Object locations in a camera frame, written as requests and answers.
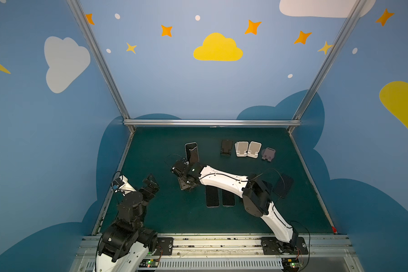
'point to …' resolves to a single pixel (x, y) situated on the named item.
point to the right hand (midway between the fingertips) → (189, 179)
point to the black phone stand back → (226, 147)
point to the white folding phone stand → (254, 149)
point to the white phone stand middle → (241, 148)
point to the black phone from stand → (283, 185)
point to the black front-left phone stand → (186, 185)
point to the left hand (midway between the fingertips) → (151, 178)
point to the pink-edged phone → (212, 196)
